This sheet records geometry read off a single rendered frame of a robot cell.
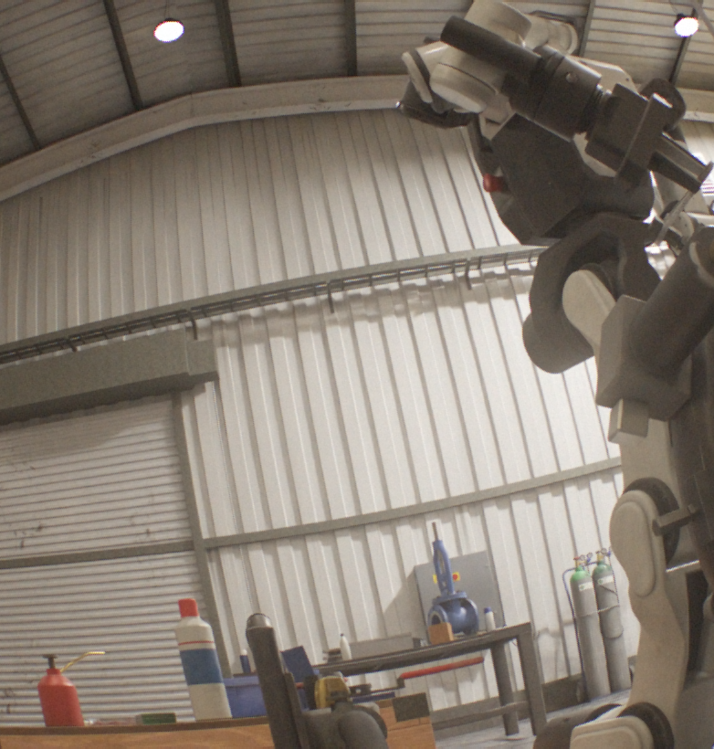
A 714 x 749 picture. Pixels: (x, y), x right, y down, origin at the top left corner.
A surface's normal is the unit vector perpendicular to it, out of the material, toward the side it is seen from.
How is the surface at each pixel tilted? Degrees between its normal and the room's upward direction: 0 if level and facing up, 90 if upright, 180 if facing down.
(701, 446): 86
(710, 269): 90
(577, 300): 90
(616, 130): 101
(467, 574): 90
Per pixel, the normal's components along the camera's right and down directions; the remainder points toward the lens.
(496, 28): -0.19, 0.11
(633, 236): 0.39, -0.27
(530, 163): -0.91, 0.23
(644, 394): -0.20, 0.89
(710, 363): 0.09, -0.39
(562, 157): -0.43, -0.03
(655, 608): -0.74, 0.39
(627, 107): -0.04, -0.18
